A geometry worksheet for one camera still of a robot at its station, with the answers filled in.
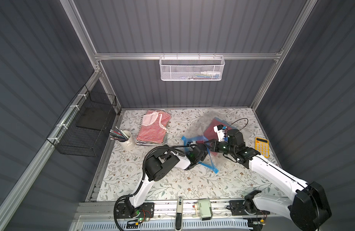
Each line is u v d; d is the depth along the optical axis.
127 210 0.66
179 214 0.69
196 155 0.75
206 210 0.69
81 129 0.73
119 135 0.91
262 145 0.97
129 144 0.91
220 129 0.74
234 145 0.63
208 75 0.92
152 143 0.96
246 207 0.68
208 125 1.12
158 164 0.54
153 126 1.05
